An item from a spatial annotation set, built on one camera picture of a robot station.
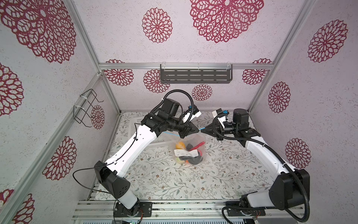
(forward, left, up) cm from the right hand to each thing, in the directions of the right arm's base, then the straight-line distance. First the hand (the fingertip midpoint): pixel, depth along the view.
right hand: (202, 129), depth 69 cm
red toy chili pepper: (-1, +2, -16) cm, 16 cm away
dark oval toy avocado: (-7, +2, -21) cm, 22 cm away
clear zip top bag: (-6, +10, -18) cm, 22 cm away
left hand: (-2, +4, 0) cm, 4 cm away
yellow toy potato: (0, +11, -17) cm, 20 cm away
